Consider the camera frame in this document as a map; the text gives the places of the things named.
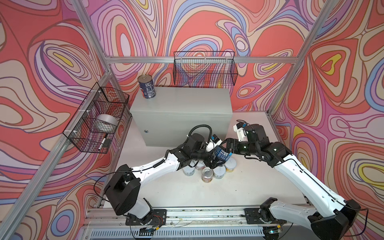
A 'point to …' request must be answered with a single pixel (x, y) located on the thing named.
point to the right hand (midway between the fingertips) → (225, 149)
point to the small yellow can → (230, 165)
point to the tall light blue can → (222, 154)
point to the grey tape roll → (105, 123)
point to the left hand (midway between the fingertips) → (221, 156)
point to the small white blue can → (219, 172)
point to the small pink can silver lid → (207, 175)
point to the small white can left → (189, 171)
